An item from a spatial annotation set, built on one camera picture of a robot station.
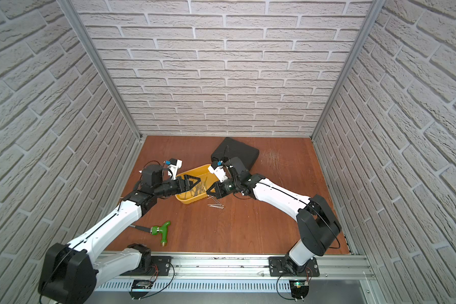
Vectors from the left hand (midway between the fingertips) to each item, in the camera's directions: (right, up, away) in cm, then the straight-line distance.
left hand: (198, 178), depth 78 cm
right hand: (+5, -6, +1) cm, 8 cm away
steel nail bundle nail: (+7, -15, +12) cm, 20 cm away
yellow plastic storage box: (+1, -2, +23) cm, 23 cm away
